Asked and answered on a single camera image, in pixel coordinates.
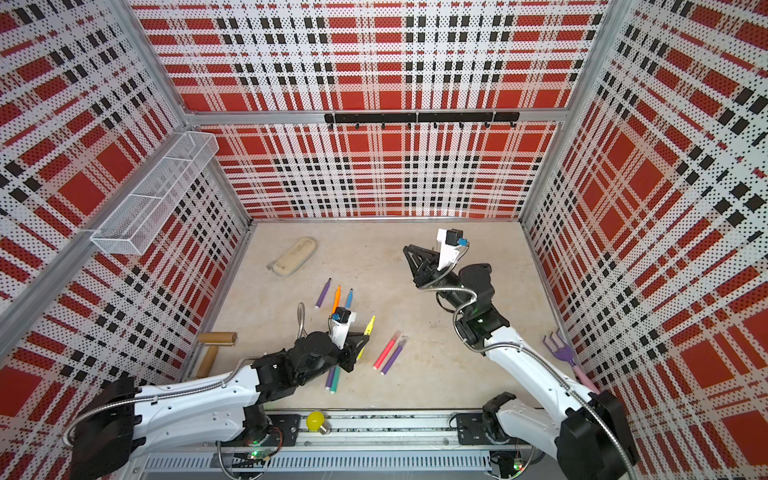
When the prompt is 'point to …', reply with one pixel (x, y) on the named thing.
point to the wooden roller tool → (213, 340)
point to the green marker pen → (336, 377)
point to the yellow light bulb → (315, 421)
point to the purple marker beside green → (330, 378)
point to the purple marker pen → (322, 294)
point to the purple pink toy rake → (563, 350)
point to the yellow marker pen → (367, 332)
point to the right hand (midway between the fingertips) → (412, 245)
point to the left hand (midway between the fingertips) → (367, 334)
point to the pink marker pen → (386, 350)
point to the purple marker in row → (393, 357)
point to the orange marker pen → (337, 299)
